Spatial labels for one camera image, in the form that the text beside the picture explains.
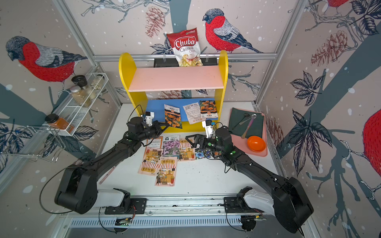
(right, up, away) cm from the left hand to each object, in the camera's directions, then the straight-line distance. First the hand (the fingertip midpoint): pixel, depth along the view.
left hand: (171, 122), depth 80 cm
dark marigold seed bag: (-1, +3, +9) cm, 9 cm away
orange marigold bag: (+22, +8, +17) cm, 29 cm away
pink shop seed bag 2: (-4, -30, +3) cm, 30 cm away
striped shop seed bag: (+8, -20, +12) cm, 25 cm away
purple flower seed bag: (-3, -16, +15) cm, 22 cm away
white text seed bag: (+11, +6, +16) cm, 21 cm away
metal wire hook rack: (-46, -4, -19) cm, 50 cm away
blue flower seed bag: (+17, -21, +12) cm, 30 cm away
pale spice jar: (-45, +24, +5) cm, 51 cm away
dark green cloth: (+47, 0, +30) cm, 56 cm away
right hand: (+10, -8, -6) cm, 14 cm away
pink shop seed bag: (-14, -25, +7) cm, 30 cm away
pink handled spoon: (+57, +3, +30) cm, 65 cm away
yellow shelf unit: (0, +18, +42) cm, 46 cm away
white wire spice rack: (-50, +7, -5) cm, 51 cm away
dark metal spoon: (+52, +4, +31) cm, 61 cm away
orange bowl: (+53, -15, +12) cm, 56 cm away
